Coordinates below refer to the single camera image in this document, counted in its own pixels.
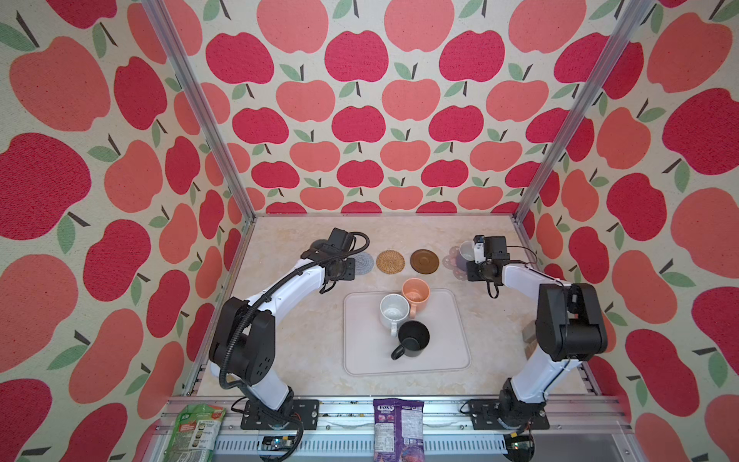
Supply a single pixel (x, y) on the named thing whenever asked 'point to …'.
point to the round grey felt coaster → (364, 264)
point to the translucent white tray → (368, 343)
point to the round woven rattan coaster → (390, 262)
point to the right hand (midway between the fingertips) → (477, 273)
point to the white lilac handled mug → (465, 254)
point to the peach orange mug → (418, 292)
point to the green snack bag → (194, 433)
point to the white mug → (394, 310)
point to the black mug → (414, 337)
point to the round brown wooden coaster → (424, 261)
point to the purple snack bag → (398, 430)
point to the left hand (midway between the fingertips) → (349, 273)
